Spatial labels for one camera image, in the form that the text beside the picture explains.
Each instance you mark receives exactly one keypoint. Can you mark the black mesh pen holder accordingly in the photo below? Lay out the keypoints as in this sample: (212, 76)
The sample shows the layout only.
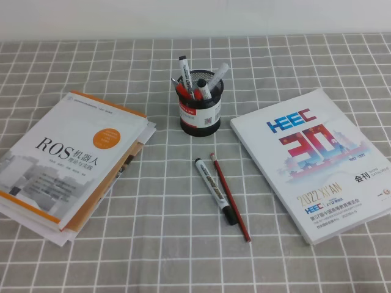
(201, 118)

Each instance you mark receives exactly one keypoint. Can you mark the red pen in holder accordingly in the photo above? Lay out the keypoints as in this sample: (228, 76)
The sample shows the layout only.
(196, 94)

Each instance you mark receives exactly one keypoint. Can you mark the black-capped marker in holder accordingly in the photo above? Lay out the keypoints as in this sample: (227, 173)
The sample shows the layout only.
(204, 89)

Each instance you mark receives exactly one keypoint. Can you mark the white marker standing in holder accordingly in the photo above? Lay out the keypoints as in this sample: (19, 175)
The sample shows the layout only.
(186, 76)

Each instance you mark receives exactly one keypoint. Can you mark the translucent capped pen in holder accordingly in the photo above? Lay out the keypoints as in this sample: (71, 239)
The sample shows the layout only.
(218, 76)

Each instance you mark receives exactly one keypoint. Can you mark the red pencil with eraser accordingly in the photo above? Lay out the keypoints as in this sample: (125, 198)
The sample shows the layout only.
(230, 198)

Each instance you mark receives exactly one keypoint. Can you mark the white marker on table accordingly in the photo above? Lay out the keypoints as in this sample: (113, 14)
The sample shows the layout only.
(215, 191)

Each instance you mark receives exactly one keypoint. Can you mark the grey checked tablecloth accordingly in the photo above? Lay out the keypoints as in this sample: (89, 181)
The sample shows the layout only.
(159, 229)

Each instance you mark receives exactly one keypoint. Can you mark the white HEEC exhibition catalogue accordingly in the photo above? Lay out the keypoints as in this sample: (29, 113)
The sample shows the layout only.
(327, 174)

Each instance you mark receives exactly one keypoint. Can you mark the orange-spined book under ROS book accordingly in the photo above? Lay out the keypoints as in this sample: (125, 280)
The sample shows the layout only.
(87, 209)

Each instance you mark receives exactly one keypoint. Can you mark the white ROS robotics book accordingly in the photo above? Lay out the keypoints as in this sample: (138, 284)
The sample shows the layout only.
(57, 165)

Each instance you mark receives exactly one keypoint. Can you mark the white paper sheets under books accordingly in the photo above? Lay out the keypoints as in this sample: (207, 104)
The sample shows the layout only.
(61, 237)

